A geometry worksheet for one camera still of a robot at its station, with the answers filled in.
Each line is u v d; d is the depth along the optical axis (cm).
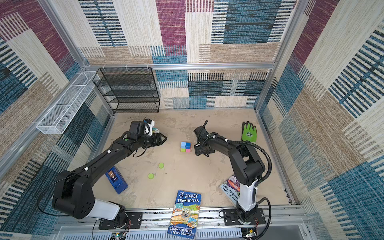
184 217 72
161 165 91
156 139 76
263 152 46
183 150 95
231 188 81
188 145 96
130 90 110
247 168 50
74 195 42
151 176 87
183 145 94
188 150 95
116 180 82
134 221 73
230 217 73
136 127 66
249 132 105
